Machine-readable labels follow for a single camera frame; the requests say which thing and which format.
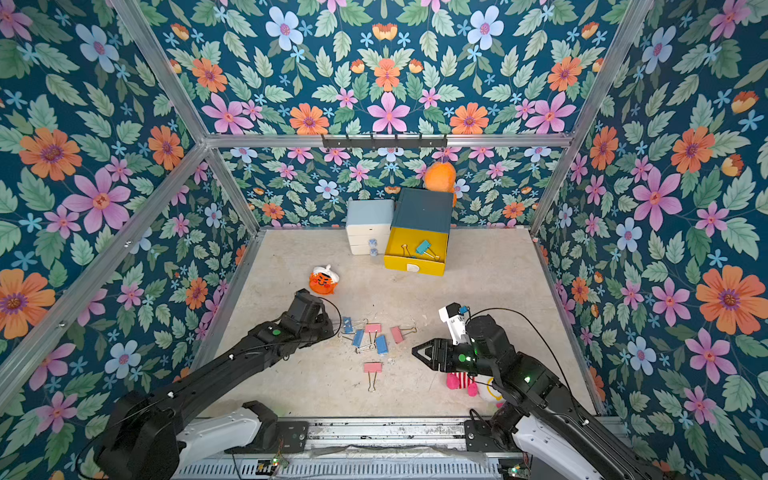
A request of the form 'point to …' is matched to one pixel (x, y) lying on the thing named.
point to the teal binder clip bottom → (403, 249)
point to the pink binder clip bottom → (372, 367)
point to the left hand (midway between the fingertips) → (337, 324)
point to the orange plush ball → (441, 176)
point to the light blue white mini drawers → (369, 224)
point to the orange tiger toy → (323, 281)
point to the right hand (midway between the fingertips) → (419, 351)
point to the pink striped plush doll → (477, 384)
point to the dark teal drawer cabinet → (423, 209)
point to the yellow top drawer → (423, 264)
